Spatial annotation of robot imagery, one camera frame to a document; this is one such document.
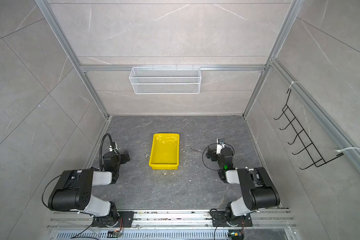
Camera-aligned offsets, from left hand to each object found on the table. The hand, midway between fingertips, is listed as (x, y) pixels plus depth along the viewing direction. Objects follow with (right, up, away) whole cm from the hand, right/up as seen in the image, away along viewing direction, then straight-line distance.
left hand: (117, 148), depth 93 cm
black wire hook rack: (+96, +5, -30) cm, 101 cm away
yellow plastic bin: (+29, -4, +5) cm, 30 cm away
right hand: (+64, +2, +1) cm, 64 cm away
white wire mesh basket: (+30, +46, +7) cm, 55 cm away
